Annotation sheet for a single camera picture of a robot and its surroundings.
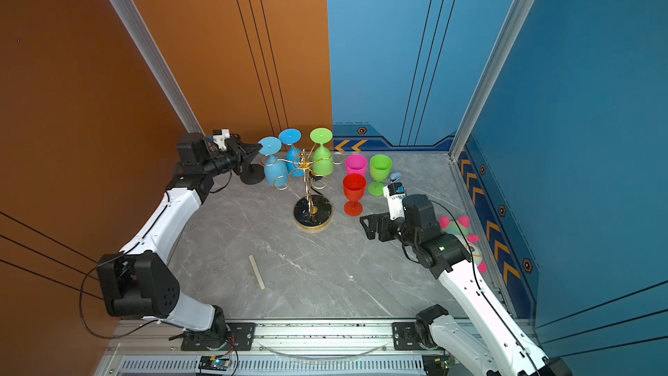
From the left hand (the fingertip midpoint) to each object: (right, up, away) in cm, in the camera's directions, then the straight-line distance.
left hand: (263, 141), depth 77 cm
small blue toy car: (+46, -10, +31) cm, 56 cm away
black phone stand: (-15, -10, +35) cm, 39 cm away
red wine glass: (+28, -14, +16) cm, 35 cm away
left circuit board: (-12, -62, -6) cm, 63 cm away
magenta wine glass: (+29, -6, +22) cm, 37 cm away
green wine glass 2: (+38, -7, +18) cm, 42 cm away
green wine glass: (+17, -5, +13) cm, 22 cm away
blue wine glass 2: (+7, +3, +8) cm, 11 cm away
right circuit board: (+49, -61, -8) cm, 79 cm away
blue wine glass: (+2, -9, +6) cm, 11 cm away
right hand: (+33, -22, -3) cm, 40 cm away
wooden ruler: (-5, -42, +8) cm, 43 cm away
